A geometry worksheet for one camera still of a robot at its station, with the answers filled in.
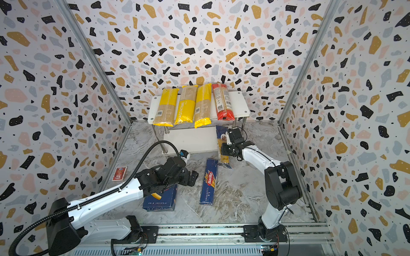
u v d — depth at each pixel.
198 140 1.03
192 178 0.69
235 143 0.73
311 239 0.74
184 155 0.69
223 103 0.78
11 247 0.34
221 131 0.97
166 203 0.78
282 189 0.47
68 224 0.39
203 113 0.73
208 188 0.85
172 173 0.57
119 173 0.92
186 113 0.75
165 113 0.74
